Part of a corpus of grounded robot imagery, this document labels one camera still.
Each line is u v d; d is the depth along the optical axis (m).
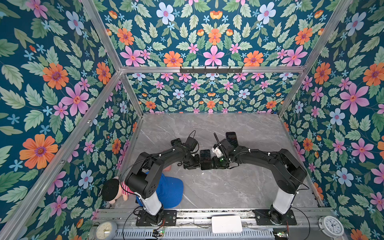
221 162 0.80
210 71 0.93
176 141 1.04
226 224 0.68
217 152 0.85
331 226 0.69
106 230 0.68
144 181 0.46
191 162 0.79
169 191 0.80
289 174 0.51
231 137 1.05
